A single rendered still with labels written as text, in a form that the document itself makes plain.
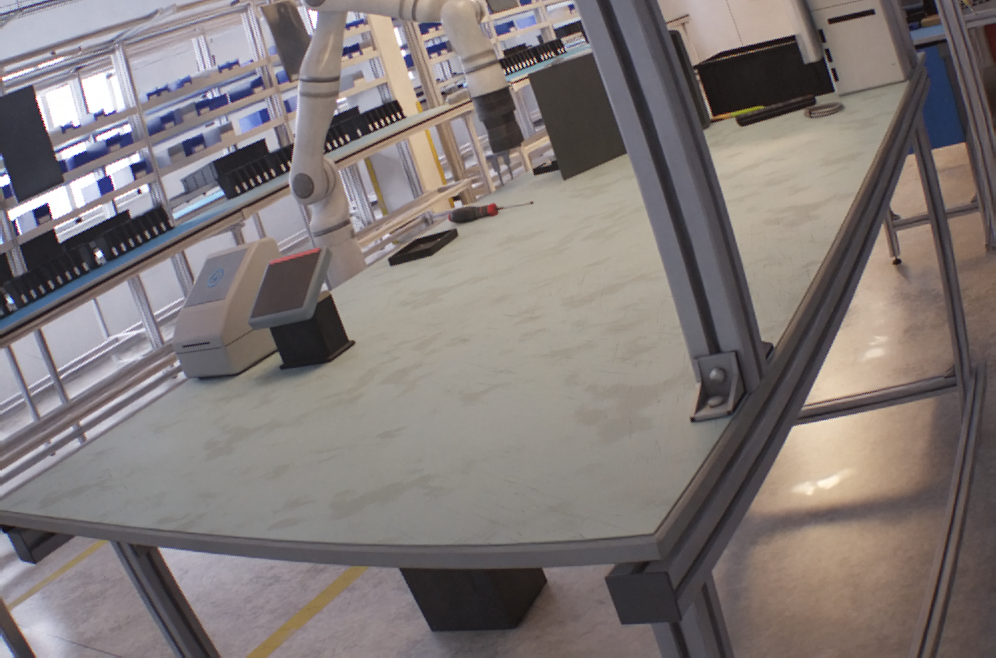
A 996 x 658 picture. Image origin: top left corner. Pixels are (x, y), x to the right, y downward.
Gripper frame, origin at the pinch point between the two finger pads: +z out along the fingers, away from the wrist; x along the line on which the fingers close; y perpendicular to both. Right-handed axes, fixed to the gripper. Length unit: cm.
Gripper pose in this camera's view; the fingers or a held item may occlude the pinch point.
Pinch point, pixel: (508, 182)
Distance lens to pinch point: 219.0
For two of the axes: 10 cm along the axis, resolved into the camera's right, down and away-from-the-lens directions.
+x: 3.5, -2.9, 8.9
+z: 3.2, 9.3, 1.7
